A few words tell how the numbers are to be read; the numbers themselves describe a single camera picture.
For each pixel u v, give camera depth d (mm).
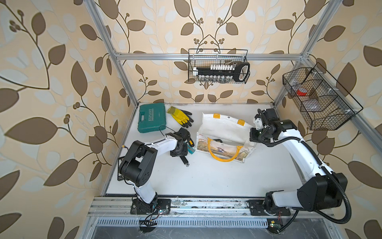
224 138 973
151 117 1056
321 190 399
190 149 958
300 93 822
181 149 771
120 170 481
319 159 438
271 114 625
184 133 781
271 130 568
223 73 848
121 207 768
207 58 912
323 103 732
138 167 469
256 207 733
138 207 705
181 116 1116
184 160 911
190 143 970
